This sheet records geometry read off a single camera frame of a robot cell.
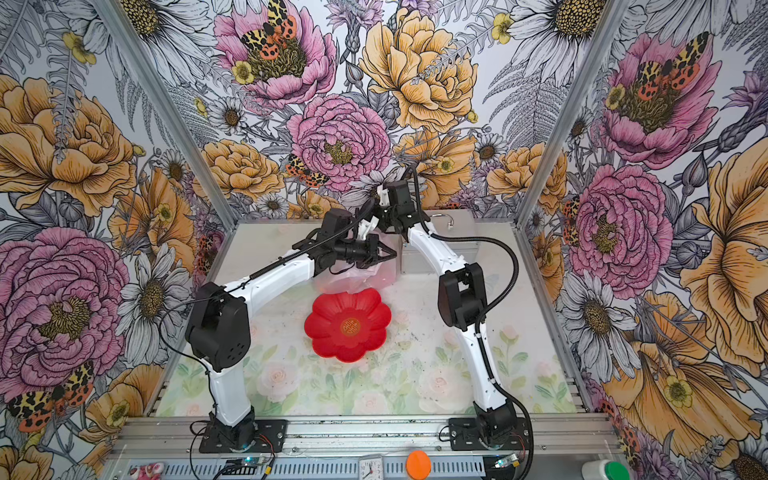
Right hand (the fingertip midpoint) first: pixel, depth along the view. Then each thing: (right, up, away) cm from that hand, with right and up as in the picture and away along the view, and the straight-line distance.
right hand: (354, 218), depth 94 cm
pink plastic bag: (+6, -17, -9) cm, 21 cm away
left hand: (+13, -12, -11) cm, 21 cm away
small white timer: (+7, -59, -25) cm, 64 cm away
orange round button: (+17, -54, -31) cm, 65 cm away
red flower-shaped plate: (-2, -33, 0) cm, 33 cm away
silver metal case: (+30, -1, +5) cm, 30 cm away
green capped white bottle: (+55, -56, -31) cm, 84 cm away
